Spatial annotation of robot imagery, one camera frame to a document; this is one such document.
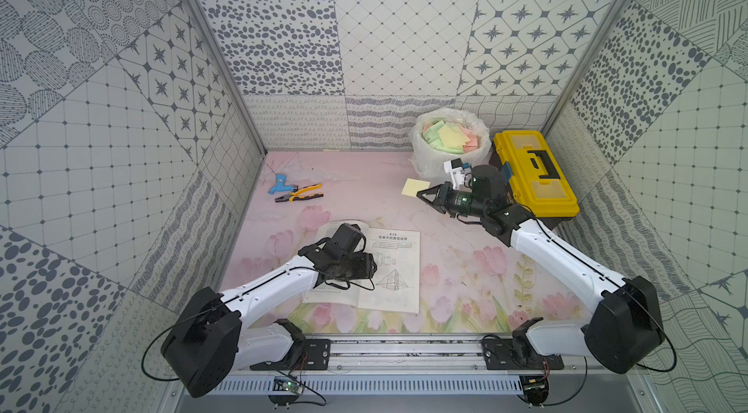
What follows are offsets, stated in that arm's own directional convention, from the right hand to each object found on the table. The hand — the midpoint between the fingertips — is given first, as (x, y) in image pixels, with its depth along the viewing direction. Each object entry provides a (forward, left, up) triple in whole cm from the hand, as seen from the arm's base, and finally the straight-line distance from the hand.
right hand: (419, 195), depth 76 cm
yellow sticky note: (+4, +2, -1) cm, 4 cm away
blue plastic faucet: (+21, +49, -22) cm, 58 cm away
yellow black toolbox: (+11, -39, -8) cm, 41 cm away
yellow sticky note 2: (+21, -11, +2) cm, 24 cm away
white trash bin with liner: (+14, -3, +2) cm, 15 cm away
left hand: (-11, +14, -18) cm, 25 cm away
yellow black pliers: (+17, +43, -23) cm, 52 cm away
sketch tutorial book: (-13, +6, -24) cm, 28 cm away
